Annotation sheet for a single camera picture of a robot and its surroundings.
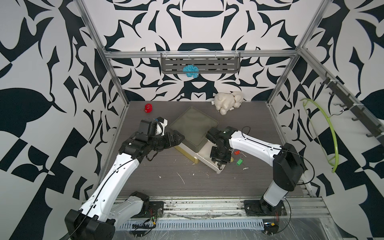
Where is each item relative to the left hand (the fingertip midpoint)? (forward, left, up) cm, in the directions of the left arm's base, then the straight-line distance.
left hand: (177, 137), depth 73 cm
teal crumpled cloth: (+40, -8, +10) cm, 42 cm away
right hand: (-5, -19, -16) cm, 26 cm away
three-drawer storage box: (+8, -9, -2) cm, 12 cm away
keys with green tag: (-4, -35, -23) cm, 43 cm away
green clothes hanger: (-18, -68, -1) cm, 70 cm away
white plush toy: (+37, -31, -14) cm, 51 cm away
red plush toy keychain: (+38, +23, -19) cm, 48 cm away
